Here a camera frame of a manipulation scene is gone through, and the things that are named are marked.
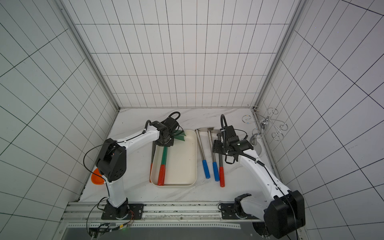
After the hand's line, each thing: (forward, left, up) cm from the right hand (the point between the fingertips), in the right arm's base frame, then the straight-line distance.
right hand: (218, 144), depth 83 cm
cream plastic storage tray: (-9, +21, -13) cm, 26 cm away
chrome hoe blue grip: (-13, 0, -12) cm, 18 cm away
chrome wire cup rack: (+6, -23, +15) cm, 28 cm away
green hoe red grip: (-14, +30, -5) cm, 34 cm away
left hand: (+1, +32, -6) cm, 33 cm away
